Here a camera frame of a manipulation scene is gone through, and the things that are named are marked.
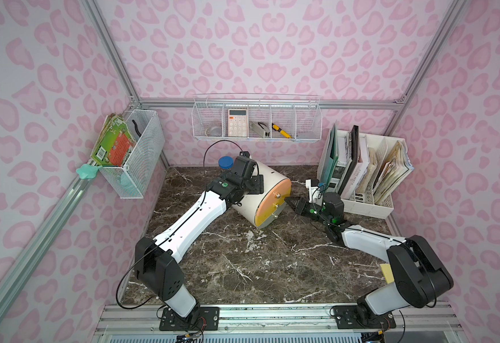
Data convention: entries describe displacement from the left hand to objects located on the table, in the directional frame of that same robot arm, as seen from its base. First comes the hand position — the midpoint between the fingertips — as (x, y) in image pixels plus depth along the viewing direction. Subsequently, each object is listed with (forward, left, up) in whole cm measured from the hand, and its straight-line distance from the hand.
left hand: (253, 178), depth 81 cm
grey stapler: (+28, -3, +2) cm, 28 cm away
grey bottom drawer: (-4, -10, -19) cm, 21 cm away
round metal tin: (+27, +18, +2) cm, 32 cm away
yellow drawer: (-12, -3, -8) cm, 15 cm away
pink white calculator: (+28, +7, +5) cm, 30 cm away
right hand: (-5, -12, -7) cm, 15 cm away
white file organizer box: (+6, -52, -24) cm, 57 cm away
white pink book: (+4, -42, 0) cm, 42 cm away
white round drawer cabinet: (-11, -3, -5) cm, 13 cm away
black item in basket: (+21, +49, +9) cm, 53 cm away
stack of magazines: (+5, -56, -1) cm, 56 cm away
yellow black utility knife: (+29, -10, +2) cm, 31 cm away
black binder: (+5, -38, +5) cm, 39 cm away
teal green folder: (+6, -29, +5) cm, 31 cm away
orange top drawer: (-4, -8, -4) cm, 10 cm away
